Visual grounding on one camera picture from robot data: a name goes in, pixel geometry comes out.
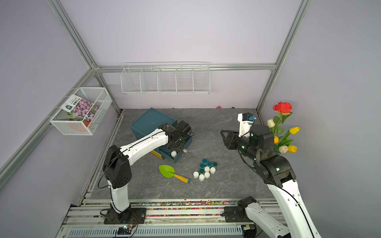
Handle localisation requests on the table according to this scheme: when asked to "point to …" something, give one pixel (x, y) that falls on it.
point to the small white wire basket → (69, 123)
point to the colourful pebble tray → (183, 208)
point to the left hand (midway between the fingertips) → (177, 147)
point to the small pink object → (219, 107)
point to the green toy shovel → (168, 171)
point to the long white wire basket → (165, 78)
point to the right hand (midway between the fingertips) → (224, 131)
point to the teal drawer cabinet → (149, 123)
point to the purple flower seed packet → (84, 108)
